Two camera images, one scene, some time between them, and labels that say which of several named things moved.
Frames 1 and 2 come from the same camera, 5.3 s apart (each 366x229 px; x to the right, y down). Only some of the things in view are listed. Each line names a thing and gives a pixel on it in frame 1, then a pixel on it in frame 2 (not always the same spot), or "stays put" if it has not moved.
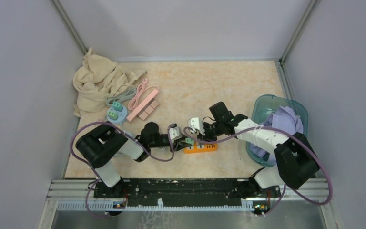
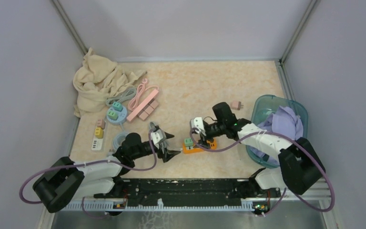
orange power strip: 200,147 stays put
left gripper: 179,144 to 167,154
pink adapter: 154,104 stays put
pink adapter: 149,109 stays put
